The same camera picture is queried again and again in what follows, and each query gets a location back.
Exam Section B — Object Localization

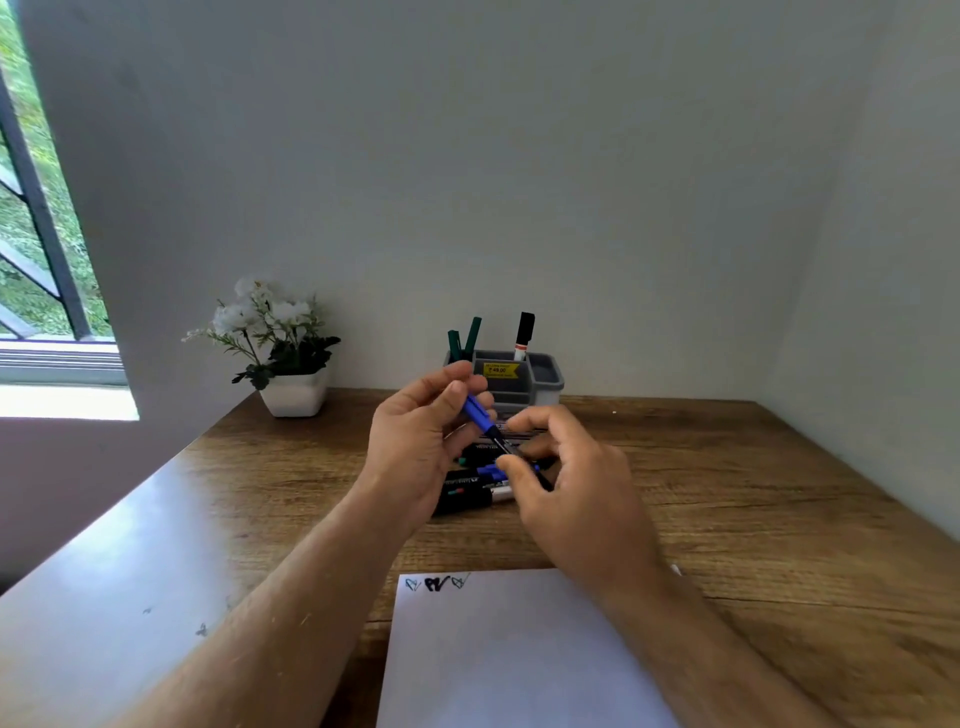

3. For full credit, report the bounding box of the person's left hand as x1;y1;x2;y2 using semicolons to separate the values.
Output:
358;360;498;526

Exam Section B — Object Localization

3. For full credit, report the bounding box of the person's right hand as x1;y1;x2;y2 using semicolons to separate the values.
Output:
494;404;669;598

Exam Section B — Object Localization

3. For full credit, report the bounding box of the pile of assorted markers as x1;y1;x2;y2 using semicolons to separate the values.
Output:
431;438;560;519

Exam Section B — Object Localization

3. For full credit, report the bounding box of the blue capped black marker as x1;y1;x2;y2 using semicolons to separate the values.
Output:
461;394;556;493

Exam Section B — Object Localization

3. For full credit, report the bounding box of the white paper sheet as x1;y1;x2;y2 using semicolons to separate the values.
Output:
374;566;684;728

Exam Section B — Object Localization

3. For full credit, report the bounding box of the person's right forearm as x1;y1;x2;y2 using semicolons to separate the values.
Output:
599;562;849;728

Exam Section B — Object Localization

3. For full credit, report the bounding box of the person's left forearm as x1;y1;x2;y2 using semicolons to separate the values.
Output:
112;479;436;728

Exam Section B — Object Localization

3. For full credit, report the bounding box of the white square flower pot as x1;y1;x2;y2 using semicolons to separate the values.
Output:
258;368;329;419

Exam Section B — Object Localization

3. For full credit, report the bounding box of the grey white desk organizer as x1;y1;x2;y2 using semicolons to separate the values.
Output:
443;349;565;421

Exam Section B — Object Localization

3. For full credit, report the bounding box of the artificial white flower plant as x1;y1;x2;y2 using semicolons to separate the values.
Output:
182;277;343;391

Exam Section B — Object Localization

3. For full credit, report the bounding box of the window with dark bars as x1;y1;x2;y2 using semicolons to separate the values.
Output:
0;0;129;386

